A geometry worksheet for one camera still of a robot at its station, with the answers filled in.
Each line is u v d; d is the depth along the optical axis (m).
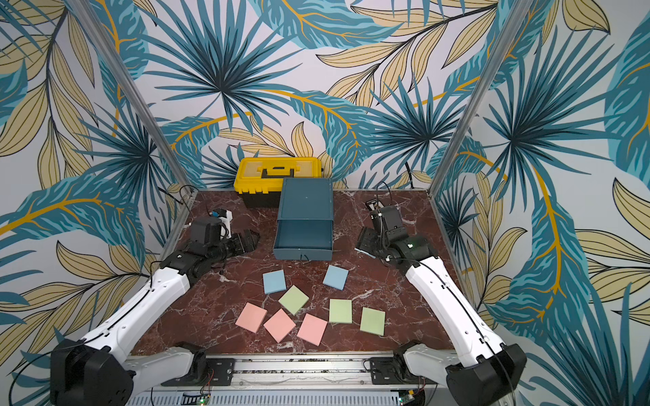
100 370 0.37
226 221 0.73
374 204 1.13
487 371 0.37
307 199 0.88
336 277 0.93
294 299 0.88
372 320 0.84
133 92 0.84
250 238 0.73
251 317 0.83
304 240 0.88
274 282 0.91
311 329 0.82
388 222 0.54
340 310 0.86
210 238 0.61
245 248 0.72
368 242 0.66
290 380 0.73
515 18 0.69
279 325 0.82
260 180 1.00
